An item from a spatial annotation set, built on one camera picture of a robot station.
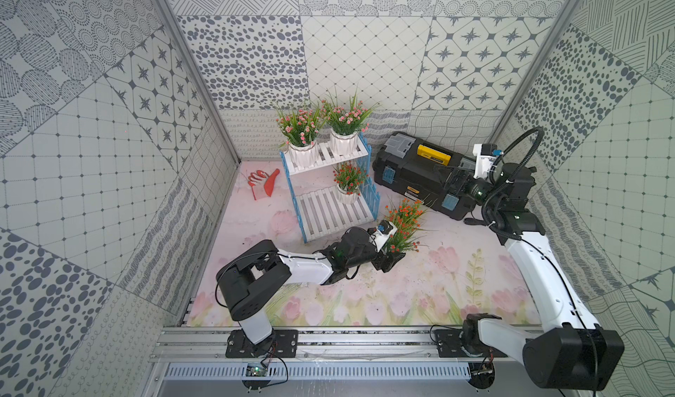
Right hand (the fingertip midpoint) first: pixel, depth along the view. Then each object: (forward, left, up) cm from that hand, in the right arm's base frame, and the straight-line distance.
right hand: (444, 171), depth 74 cm
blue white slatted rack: (+5, +39, -29) cm, 49 cm away
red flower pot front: (-17, +9, -13) cm, 23 cm away
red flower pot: (+10, +28, -14) cm, 33 cm away
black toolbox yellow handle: (+15, +3, -15) cm, 22 cm away
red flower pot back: (-5, +9, -17) cm, 20 cm away
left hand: (-16, +10, -19) cm, 27 cm away
